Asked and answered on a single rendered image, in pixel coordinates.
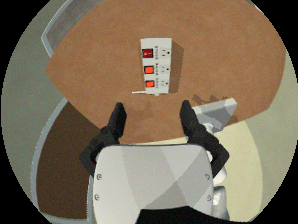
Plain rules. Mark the white power strip panel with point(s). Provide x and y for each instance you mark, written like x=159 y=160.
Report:
x=156 y=56

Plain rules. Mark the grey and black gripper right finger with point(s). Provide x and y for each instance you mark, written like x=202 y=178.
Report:
x=191 y=127

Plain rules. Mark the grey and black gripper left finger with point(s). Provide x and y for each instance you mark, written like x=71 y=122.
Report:
x=109 y=135

